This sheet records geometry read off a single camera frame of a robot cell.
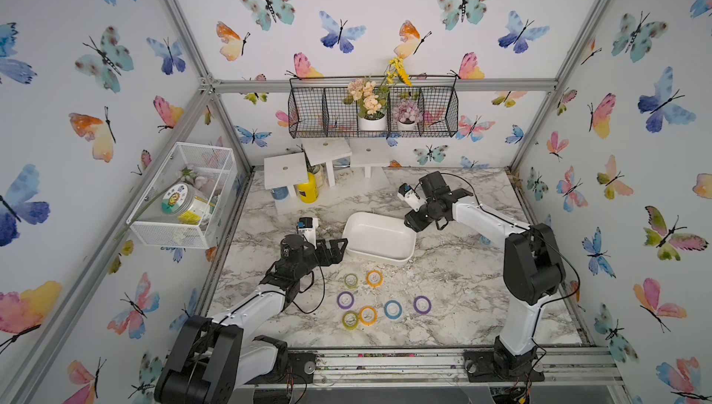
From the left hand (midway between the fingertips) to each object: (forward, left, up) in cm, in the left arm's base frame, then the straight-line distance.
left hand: (338, 238), depth 86 cm
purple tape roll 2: (-17, -25, -12) cm, 33 cm away
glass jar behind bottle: (+31, +8, -3) cm, 32 cm away
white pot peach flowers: (+34, -11, +20) cm, 41 cm away
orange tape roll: (-8, -11, -12) cm, 18 cm away
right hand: (+10, -25, -2) cm, 27 cm away
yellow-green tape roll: (-20, -3, -12) cm, 24 cm away
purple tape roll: (-15, -2, -13) cm, 19 cm away
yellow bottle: (+22, +12, -3) cm, 25 cm away
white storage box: (+7, -13, -13) cm, 19 cm away
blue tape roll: (-19, -18, -11) cm, 28 cm away
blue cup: (+24, +23, -6) cm, 34 cm away
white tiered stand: (+26, +17, +4) cm, 31 cm away
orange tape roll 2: (-21, -8, -13) cm, 26 cm away
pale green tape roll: (-9, -4, -12) cm, 15 cm away
